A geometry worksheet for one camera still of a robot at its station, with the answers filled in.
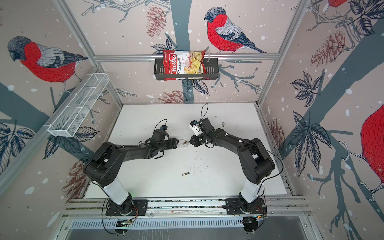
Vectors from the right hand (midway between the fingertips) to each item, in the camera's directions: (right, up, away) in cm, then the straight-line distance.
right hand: (190, 143), depth 91 cm
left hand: (-10, +1, +4) cm, 11 cm away
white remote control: (-6, -2, +4) cm, 8 cm away
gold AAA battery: (-4, -1, +6) cm, 7 cm away
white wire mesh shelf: (-60, +23, -12) cm, 65 cm away
